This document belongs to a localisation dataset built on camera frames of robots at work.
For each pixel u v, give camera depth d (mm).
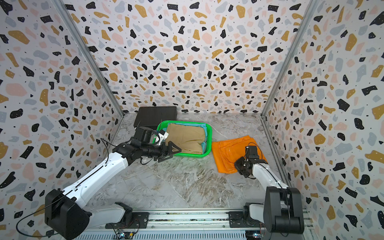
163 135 727
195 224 731
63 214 383
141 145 597
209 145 926
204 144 994
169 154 652
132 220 704
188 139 983
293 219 421
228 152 955
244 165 662
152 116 1139
